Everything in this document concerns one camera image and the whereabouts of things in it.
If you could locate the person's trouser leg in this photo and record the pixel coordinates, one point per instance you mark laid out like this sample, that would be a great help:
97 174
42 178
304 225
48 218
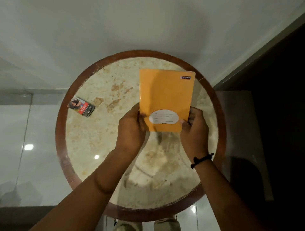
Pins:
129 226
168 225

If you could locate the person's left trouser leg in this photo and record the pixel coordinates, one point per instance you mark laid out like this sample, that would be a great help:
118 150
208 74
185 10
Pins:
129 226

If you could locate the dark wooden cabinet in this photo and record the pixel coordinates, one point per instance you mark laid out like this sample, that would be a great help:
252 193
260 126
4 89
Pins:
274 119

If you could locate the person's right forearm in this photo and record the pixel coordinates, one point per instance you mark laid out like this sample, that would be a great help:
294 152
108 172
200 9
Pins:
221 197

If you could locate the small red cigarette pack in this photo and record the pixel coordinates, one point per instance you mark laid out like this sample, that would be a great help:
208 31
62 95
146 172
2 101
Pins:
81 107

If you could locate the person's right trouser leg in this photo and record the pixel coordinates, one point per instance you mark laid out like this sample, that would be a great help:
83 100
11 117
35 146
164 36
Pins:
168 225

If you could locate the orange notebook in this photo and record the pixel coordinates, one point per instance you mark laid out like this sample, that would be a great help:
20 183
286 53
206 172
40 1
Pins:
164 95

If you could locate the round marble wooden-rim table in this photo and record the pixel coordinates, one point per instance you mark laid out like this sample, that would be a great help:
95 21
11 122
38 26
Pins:
107 142

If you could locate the person's left forearm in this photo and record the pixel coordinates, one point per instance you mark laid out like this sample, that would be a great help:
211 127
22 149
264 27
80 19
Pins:
90 190

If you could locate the person's left hand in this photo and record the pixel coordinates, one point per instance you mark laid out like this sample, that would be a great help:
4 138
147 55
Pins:
129 133

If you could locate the person's right hand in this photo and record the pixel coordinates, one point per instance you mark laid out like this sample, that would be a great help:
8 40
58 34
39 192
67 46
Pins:
195 138

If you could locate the black wristband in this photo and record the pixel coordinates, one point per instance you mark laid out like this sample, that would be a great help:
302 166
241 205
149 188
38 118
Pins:
201 160

